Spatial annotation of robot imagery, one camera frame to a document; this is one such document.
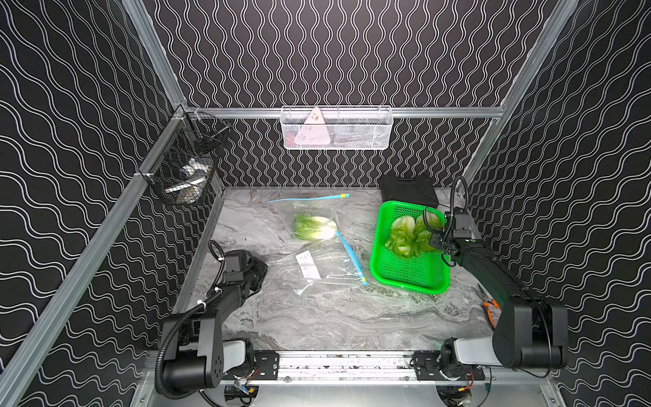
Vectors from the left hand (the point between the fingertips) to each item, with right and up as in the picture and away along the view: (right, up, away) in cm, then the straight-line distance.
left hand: (267, 259), depth 90 cm
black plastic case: (+60, +28, +25) cm, 71 cm away
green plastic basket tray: (+57, -5, +3) cm, 58 cm away
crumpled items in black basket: (-24, +29, -5) cm, 38 cm away
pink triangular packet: (+17, +46, -1) cm, 49 cm away
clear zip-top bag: (+21, +19, +3) cm, 28 cm away
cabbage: (+16, +11, +5) cm, 20 cm away
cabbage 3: (+52, +13, -14) cm, 55 cm away
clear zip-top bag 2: (+19, -2, +5) cm, 20 cm away
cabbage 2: (+49, +7, +2) cm, 49 cm away
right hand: (+62, +9, -1) cm, 63 cm away
